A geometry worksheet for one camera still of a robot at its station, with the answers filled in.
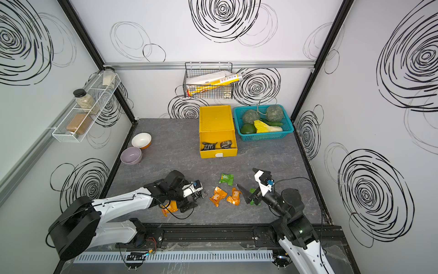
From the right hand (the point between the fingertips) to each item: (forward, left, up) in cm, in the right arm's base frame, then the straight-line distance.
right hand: (247, 178), depth 67 cm
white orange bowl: (+33, +62, -20) cm, 73 cm away
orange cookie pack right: (0, +4, -23) cm, 23 cm away
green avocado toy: (+41, -4, -15) cm, 44 cm away
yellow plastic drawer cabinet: (+31, +14, -2) cm, 34 cm away
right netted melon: (+50, -21, -11) cm, 56 cm away
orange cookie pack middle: (+1, +12, -22) cm, 25 cm away
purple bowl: (+22, +65, -20) cm, 71 cm away
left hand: (0, +25, -21) cm, 33 cm away
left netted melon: (+49, -6, -13) cm, 51 cm away
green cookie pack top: (+11, +8, -22) cm, 26 cm away
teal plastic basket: (+45, -30, -17) cm, 56 cm away
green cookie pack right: (-9, -1, -1) cm, 9 cm away
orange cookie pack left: (-8, +32, -14) cm, 36 cm away
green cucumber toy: (+46, -19, -16) cm, 52 cm away
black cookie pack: (+2, +20, -23) cm, 30 cm away
